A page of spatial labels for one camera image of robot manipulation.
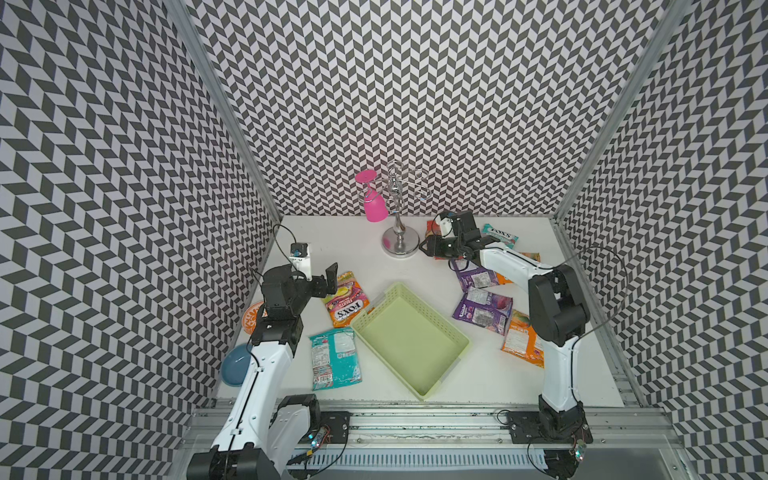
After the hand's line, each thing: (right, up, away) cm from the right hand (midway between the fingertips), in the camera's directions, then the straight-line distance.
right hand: (426, 248), depth 96 cm
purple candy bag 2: (+18, -19, -5) cm, 27 cm away
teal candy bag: (-27, -30, -15) cm, 43 cm away
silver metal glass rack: (-9, +2, +15) cm, 18 cm away
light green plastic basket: (-3, -28, -6) cm, 29 cm away
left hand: (-30, -4, -17) cm, 35 cm away
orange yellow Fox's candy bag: (-25, -17, -3) cm, 30 cm away
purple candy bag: (+14, -8, 0) cm, 17 cm away
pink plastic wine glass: (-17, +14, +7) cm, 23 cm away
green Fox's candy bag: (+31, +4, +14) cm, 35 cm away
